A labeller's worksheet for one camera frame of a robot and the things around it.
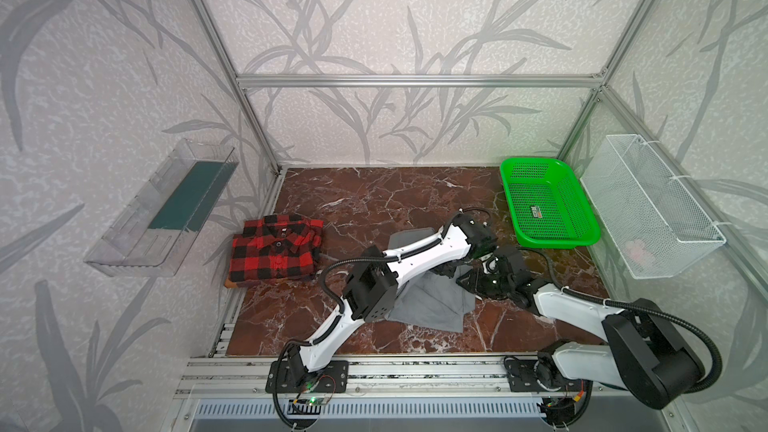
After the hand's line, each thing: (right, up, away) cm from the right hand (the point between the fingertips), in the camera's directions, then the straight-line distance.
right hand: (458, 272), depth 88 cm
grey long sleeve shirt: (-9, -7, -3) cm, 12 cm away
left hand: (-9, +4, -4) cm, 11 cm away
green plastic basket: (+37, +18, +21) cm, 46 cm away
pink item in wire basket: (+41, +10, -15) cm, 45 cm away
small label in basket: (+31, +17, +18) cm, 40 cm away
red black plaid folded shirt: (-55, +7, +1) cm, 56 cm away
